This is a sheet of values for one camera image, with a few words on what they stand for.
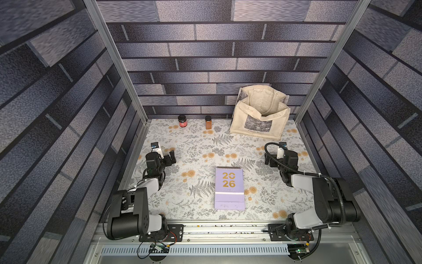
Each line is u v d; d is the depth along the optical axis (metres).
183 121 1.12
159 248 0.71
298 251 0.70
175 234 0.74
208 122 1.10
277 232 0.73
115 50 0.83
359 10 0.70
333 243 0.74
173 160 0.84
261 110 1.13
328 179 0.48
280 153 0.83
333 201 0.45
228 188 0.82
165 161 0.81
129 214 0.43
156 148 0.79
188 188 0.88
